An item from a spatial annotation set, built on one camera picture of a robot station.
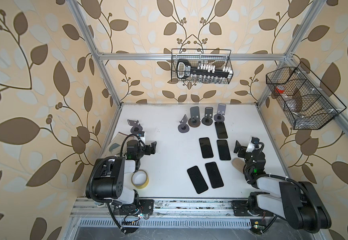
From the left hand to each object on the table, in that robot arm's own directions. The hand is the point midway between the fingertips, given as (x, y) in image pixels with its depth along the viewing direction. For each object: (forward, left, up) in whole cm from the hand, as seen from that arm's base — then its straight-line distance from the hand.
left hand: (149, 140), depth 93 cm
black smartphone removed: (-3, -47, -4) cm, 48 cm away
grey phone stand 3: (+23, -40, -6) cm, 46 cm away
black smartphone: (+13, -48, -5) cm, 50 cm away
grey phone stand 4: (+27, -49, +2) cm, 56 cm away
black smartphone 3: (-21, -30, -8) cm, 37 cm away
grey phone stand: (+12, +12, -5) cm, 17 cm away
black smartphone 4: (-19, -40, -5) cm, 44 cm away
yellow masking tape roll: (-22, +3, -6) cm, 23 cm away
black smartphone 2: (-1, -37, -6) cm, 37 cm away
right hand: (-3, -59, +4) cm, 59 cm away
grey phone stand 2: (+13, -22, -4) cm, 26 cm away
